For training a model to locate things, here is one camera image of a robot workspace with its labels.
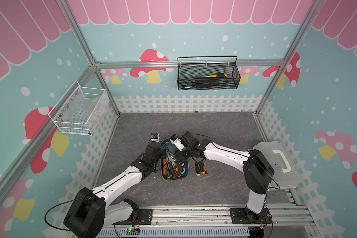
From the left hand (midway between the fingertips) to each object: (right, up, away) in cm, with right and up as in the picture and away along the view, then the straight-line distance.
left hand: (162, 148), depth 86 cm
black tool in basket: (+26, +39, +3) cm, 47 cm away
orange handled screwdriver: (+2, -11, -2) cm, 11 cm away
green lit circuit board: (-14, -39, -13) cm, 44 cm away
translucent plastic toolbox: (+65, -13, -10) cm, 67 cm away
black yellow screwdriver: (+21, -14, +3) cm, 25 cm away
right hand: (+9, -4, +1) cm, 10 cm away
